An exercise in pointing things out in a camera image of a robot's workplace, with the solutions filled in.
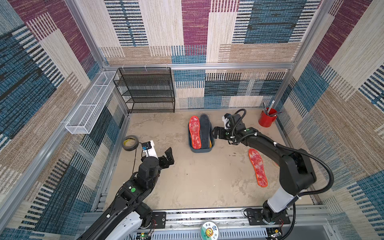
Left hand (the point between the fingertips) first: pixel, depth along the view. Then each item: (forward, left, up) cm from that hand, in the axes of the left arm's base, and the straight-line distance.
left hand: (164, 150), depth 74 cm
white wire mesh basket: (+9, +37, +13) cm, 40 cm away
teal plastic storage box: (+11, -20, -20) cm, 30 cm away
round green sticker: (-32, -20, -13) cm, 40 cm away
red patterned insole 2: (+3, -53, -20) cm, 57 cm away
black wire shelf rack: (+51, +19, -1) cm, 55 cm away
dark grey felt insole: (+28, -22, -16) cm, 39 cm away
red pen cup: (+31, -65, -11) cm, 73 cm away
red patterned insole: (+26, -15, -14) cm, 33 cm away
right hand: (+15, -31, -9) cm, 36 cm away
